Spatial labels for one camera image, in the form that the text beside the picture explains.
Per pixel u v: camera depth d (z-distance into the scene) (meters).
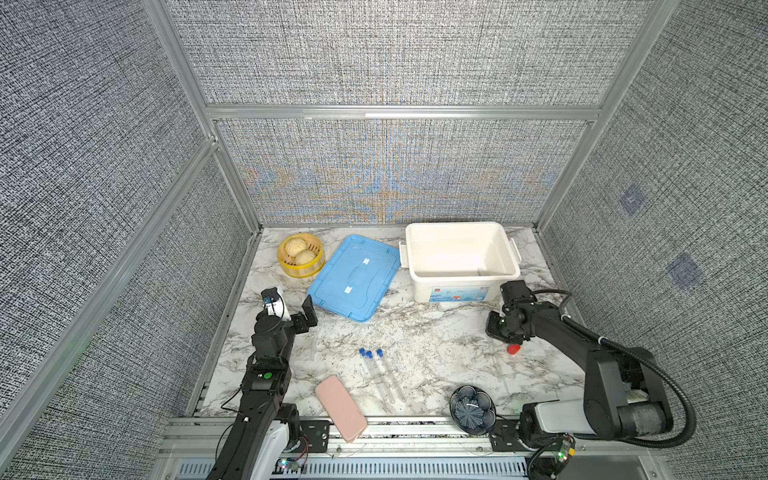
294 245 1.06
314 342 0.88
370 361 0.86
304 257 1.03
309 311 0.74
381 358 0.86
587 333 0.51
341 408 0.77
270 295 0.68
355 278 1.04
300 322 0.72
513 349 0.86
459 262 1.11
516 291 0.75
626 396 0.44
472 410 0.77
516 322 0.67
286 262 1.06
